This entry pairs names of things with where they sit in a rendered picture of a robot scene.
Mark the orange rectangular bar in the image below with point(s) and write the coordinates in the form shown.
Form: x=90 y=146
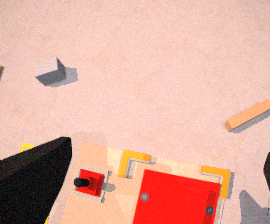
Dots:
x=243 y=117

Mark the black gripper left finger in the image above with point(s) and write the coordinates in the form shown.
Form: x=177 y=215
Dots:
x=30 y=182

